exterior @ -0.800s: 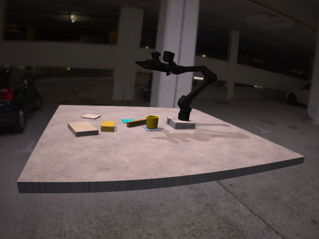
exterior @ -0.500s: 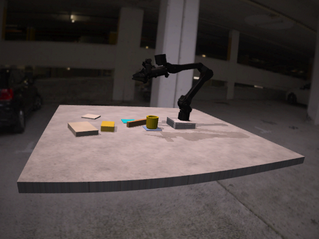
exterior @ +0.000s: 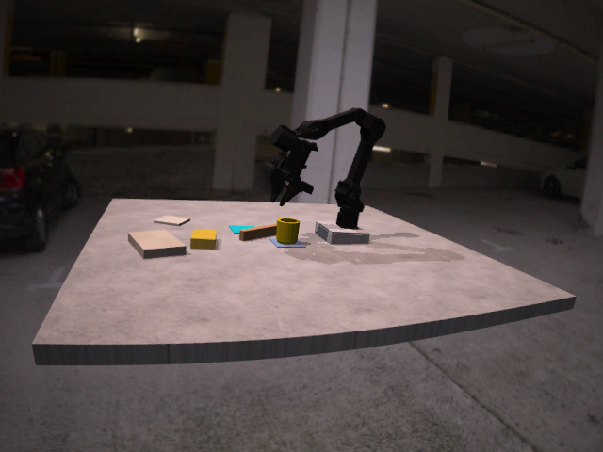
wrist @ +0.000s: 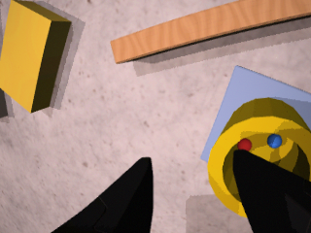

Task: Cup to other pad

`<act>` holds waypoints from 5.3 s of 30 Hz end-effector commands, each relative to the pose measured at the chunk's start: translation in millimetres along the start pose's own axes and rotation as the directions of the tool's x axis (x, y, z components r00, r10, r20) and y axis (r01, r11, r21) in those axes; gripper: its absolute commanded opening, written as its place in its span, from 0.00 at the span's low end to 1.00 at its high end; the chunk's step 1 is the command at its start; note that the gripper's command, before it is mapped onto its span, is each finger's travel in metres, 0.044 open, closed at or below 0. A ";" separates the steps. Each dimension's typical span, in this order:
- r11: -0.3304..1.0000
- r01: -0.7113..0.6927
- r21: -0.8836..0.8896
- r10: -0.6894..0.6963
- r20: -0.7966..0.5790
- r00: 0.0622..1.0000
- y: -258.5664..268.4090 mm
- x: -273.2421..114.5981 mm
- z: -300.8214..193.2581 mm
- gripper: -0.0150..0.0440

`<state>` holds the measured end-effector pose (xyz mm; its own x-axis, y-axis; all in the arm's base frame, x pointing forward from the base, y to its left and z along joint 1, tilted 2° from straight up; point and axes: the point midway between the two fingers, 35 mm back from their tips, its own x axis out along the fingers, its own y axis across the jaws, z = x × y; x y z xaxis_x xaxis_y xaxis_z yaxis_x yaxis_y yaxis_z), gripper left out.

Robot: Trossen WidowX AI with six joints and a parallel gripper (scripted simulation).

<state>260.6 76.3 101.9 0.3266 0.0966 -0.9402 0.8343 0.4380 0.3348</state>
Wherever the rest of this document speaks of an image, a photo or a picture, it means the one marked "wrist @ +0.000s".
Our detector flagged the blue marble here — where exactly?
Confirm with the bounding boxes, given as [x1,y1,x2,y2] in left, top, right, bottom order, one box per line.
[267,133,283,149]

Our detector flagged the yellow rectangular block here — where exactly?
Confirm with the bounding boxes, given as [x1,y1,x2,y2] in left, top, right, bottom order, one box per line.
[0,0,71,114]

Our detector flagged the peach flat rectangular block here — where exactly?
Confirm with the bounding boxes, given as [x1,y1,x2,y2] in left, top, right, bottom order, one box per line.
[0,88,8,117]

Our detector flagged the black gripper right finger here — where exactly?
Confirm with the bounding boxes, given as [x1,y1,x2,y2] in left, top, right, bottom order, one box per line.
[232,149,311,233]

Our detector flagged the light brown wooden bar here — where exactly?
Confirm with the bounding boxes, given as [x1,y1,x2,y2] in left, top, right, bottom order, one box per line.
[110,0,311,63]

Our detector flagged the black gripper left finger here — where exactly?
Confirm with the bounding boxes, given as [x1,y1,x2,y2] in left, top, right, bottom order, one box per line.
[51,156,155,233]

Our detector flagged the red marble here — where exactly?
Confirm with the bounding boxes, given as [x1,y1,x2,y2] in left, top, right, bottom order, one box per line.
[238,139,252,150]

